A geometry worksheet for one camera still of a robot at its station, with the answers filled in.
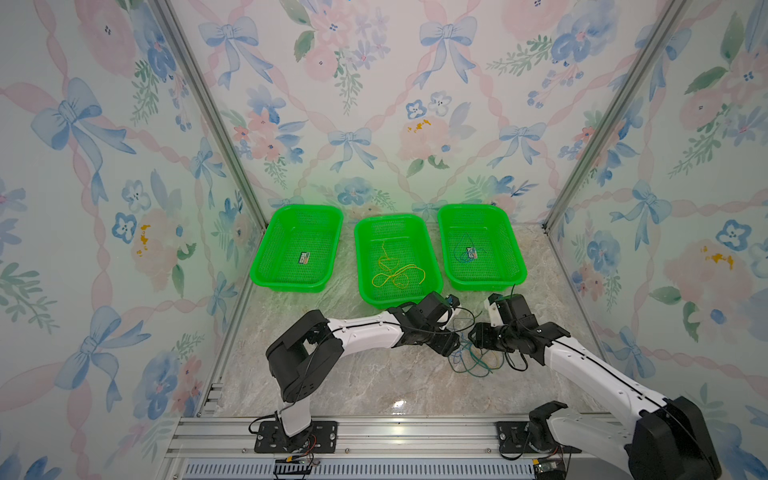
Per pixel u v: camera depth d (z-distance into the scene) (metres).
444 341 0.75
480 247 1.14
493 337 0.75
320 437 0.74
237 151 0.98
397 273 1.04
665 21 0.70
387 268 1.01
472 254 1.10
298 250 1.13
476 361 0.86
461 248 1.13
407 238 1.14
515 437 0.73
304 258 1.10
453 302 0.77
